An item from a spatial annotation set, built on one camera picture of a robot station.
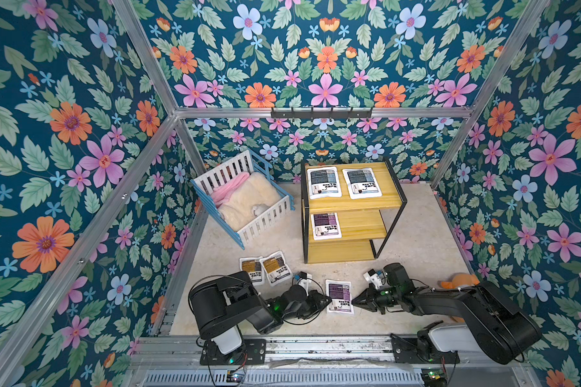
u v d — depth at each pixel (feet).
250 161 3.56
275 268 2.97
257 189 3.45
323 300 2.69
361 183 2.35
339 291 2.76
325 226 2.69
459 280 2.84
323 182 2.36
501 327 1.43
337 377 2.31
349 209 2.22
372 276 2.78
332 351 2.46
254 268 2.98
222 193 3.36
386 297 2.47
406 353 2.41
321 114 3.05
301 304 2.20
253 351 2.42
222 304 1.53
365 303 2.55
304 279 2.66
